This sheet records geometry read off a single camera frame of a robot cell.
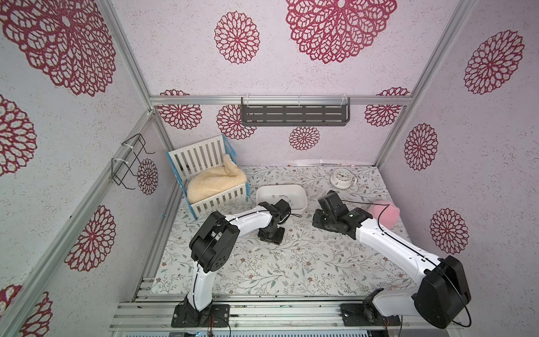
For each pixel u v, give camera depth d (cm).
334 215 62
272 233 80
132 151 79
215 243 51
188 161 106
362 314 67
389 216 90
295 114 96
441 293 40
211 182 102
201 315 63
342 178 110
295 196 106
